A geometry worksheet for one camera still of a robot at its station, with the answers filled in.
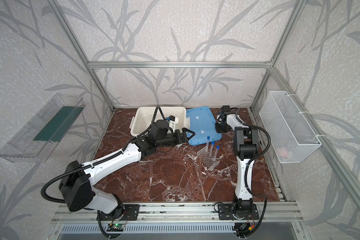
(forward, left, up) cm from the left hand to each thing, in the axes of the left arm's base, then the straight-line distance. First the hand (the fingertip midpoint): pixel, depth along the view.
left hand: (193, 133), depth 74 cm
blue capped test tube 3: (-2, -14, -10) cm, 18 cm away
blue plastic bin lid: (+25, -8, -26) cm, 37 cm away
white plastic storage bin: (+24, +33, -16) cm, 44 cm away
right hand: (+23, -21, -25) cm, 40 cm away
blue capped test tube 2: (0, -12, -13) cm, 17 cm away
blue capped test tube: (+4, -9, -18) cm, 21 cm away
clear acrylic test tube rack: (-4, -10, -25) cm, 27 cm away
